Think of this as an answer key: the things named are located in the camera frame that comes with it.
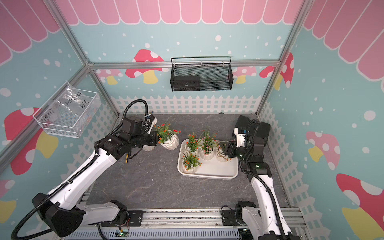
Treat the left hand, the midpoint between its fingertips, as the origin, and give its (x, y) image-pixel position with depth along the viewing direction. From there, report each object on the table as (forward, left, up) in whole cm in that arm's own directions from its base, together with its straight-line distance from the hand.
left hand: (161, 138), depth 74 cm
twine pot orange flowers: (-5, -14, -18) cm, 23 cm away
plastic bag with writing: (+13, +41, +9) cm, 44 cm away
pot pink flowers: (+5, -25, -12) cm, 28 cm away
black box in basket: (+33, -11, +10) cm, 36 cm away
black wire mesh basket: (+44, -20, +10) cm, 49 cm away
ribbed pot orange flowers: (+4, -16, -12) cm, 21 cm away
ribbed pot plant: (-1, -3, +2) cm, 4 cm away
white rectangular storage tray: (-3, -28, -28) cm, 40 cm away
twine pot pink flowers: (+1, -32, -19) cm, 38 cm away
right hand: (0, -32, -3) cm, 32 cm away
